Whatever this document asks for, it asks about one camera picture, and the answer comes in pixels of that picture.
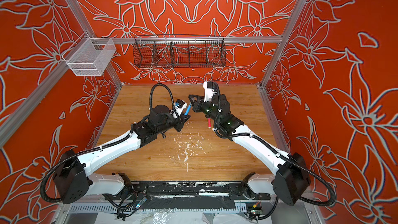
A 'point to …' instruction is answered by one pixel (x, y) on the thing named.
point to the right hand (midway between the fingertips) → (185, 99)
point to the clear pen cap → (190, 103)
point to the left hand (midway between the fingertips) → (187, 111)
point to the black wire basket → (176, 51)
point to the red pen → (209, 123)
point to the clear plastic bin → (89, 56)
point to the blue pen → (187, 110)
